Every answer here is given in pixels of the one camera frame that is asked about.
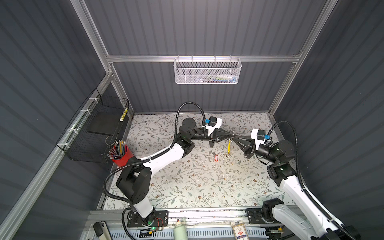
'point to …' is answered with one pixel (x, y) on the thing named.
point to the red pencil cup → (120, 153)
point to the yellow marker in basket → (123, 115)
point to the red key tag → (216, 158)
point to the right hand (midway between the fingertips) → (236, 139)
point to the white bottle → (180, 231)
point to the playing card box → (239, 230)
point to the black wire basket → (97, 124)
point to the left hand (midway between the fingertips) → (233, 134)
